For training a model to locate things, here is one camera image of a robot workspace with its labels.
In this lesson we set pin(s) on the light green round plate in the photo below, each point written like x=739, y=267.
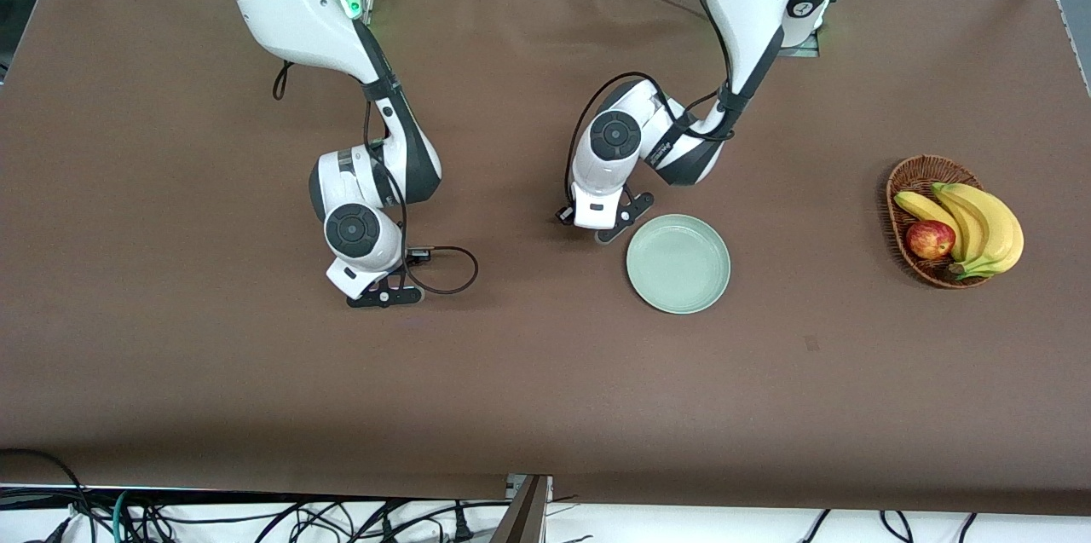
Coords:
x=682, y=266

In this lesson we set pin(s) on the brown angled beam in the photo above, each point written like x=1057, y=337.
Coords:
x=524, y=517

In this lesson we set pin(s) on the black power plug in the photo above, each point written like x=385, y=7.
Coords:
x=461, y=530

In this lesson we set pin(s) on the brown table cover sheet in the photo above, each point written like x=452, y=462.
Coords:
x=256, y=372

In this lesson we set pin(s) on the brown wicker basket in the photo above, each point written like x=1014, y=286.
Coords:
x=916, y=181

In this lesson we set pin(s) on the red apple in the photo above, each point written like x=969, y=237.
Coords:
x=929, y=240

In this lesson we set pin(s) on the yellow banana bunch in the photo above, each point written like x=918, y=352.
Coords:
x=993, y=228

